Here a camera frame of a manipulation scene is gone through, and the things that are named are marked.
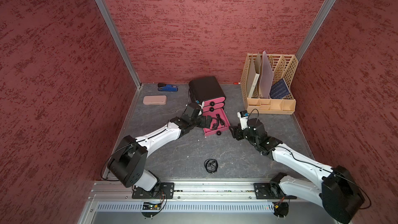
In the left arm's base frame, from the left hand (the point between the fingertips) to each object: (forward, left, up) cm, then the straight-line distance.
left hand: (204, 120), depth 87 cm
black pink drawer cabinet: (+19, -3, +4) cm, 19 cm away
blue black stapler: (+35, +31, -9) cm, 48 cm away
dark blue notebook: (+24, -51, 0) cm, 57 cm away
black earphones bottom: (-22, -4, -11) cm, 25 cm away
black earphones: (+3, -7, -11) cm, 13 cm away
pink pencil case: (+21, +32, -8) cm, 39 cm away
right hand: (-5, -17, -1) cm, 17 cm away
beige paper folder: (+23, -29, +18) cm, 41 cm away
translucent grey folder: (+31, -43, +4) cm, 53 cm away
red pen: (+42, -28, -11) cm, 52 cm away
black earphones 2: (+7, -10, -10) cm, 16 cm away
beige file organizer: (+38, -54, +10) cm, 67 cm away
